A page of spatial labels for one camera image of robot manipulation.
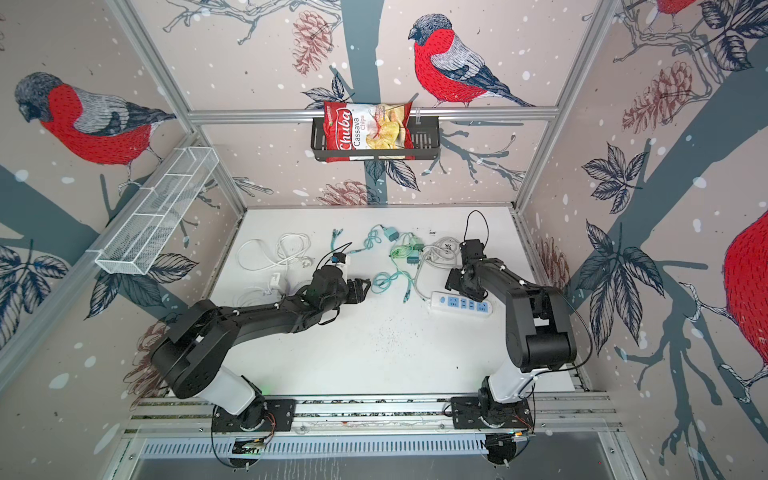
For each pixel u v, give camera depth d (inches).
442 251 41.9
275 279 35.5
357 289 31.3
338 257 32.1
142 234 28.7
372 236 43.9
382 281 38.6
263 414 27.1
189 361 17.4
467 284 31.2
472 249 30.6
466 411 28.8
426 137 37.4
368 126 34.5
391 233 43.5
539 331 18.5
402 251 42.1
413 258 40.7
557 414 29.4
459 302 36.1
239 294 39.1
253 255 42.3
